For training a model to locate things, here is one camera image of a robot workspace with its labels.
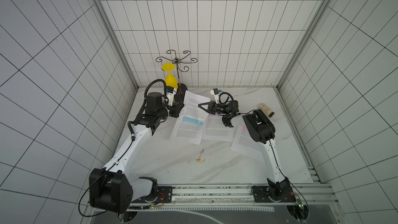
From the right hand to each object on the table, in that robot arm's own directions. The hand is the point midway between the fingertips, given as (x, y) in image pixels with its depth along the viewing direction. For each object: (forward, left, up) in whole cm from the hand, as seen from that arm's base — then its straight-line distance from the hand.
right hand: (202, 103), depth 89 cm
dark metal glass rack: (+20, +15, +15) cm, 29 cm away
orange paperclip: (-28, -2, -16) cm, 32 cm away
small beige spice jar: (+8, -43, -14) cm, 46 cm away
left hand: (-8, +10, +6) cm, 14 cm away
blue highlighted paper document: (-13, +5, -3) cm, 14 cm away
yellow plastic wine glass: (+10, +19, +9) cm, 23 cm away
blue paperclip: (-22, -2, -17) cm, 27 cm away
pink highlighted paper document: (-16, -26, -17) cm, 35 cm away
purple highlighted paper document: (-9, -9, -16) cm, 21 cm away
